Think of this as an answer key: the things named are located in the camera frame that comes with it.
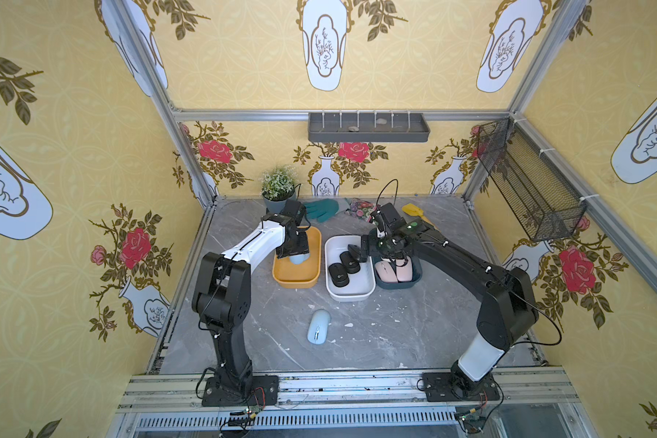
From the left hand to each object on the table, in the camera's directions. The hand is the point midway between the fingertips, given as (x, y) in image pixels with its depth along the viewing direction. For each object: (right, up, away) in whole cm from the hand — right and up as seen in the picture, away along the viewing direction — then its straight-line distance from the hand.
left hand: (302, 249), depth 95 cm
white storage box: (+20, -12, -3) cm, 24 cm away
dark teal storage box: (+40, -9, -1) cm, 41 cm away
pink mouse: (+36, -7, +2) cm, 37 cm away
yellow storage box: (-5, -9, -2) cm, 10 cm away
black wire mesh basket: (+75, +14, -13) cm, 77 cm away
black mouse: (+13, -9, -2) cm, 16 cm away
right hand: (+23, 0, -7) cm, 24 cm away
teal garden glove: (+6, +14, +19) cm, 24 cm away
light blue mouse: (0, -3, -3) cm, 5 cm away
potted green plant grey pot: (-10, +23, +7) cm, 26 cm away
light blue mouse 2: (+6, -22, -13) cm, 27 cm away
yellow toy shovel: (+44, +14, +19) cm, 50 cm away
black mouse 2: (+17, -5, +2) cm, 18 cm away
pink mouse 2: (+29, -8, 0) cm, 30 cm away
